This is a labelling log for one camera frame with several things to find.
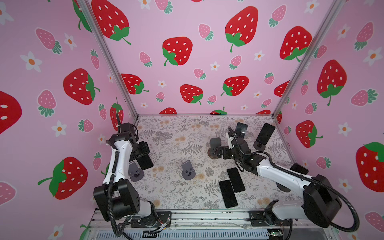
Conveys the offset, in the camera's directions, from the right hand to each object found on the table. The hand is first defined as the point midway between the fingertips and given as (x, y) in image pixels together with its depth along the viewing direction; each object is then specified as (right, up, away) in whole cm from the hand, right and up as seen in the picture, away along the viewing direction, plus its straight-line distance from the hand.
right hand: (221, 146), depth 85 cm
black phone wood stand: (+3, -28, -3) cm, 28 cm away
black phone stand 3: (+30, +7, +10) cm, 33 cm away
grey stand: (-20, -15, 0) cm, 25 cm away
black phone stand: (+9, -20, +2) cm, 22 cm away
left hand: (-45, -3, -3) cm, 45 cm away
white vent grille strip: (-9, -40, -15) cm, 44 cm away
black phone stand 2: (-44, -8, -3) cm, 44 cm away
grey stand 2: (-50, -14, -1) cm, 52 cm away
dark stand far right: (+30, -2, +19) cm, 35 cm away
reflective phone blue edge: (+15, +10, +12) cm, 21 cm away
